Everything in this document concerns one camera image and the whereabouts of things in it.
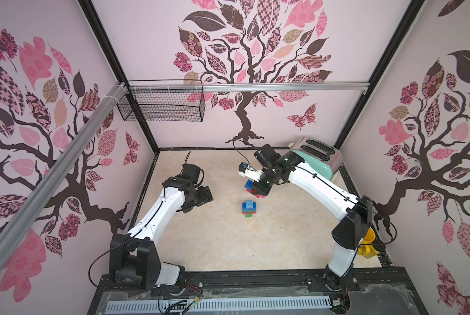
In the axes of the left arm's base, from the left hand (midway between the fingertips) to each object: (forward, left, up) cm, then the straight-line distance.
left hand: (203, 205), depth 83 cm
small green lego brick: (0, -20, -11) cm, 23 cm away
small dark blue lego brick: (+3, -20, +11) cm, 23 cm away
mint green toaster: (+22, -57, +6) cm, 61 cm away
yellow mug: (-18, -66, -4) cm, 68 cm away
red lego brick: (0, -20, -9) cm, 22 cm away
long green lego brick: (0, -20, -6) cm, 21 cm away
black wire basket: (+46, +21, +23) cm, 55 cm away
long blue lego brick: (-1, -22, -3) cm, 22 cm away
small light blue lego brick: (0, -20, -1) cm, 20 cm away
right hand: (+5, -23, +8) cm, 24 cm away
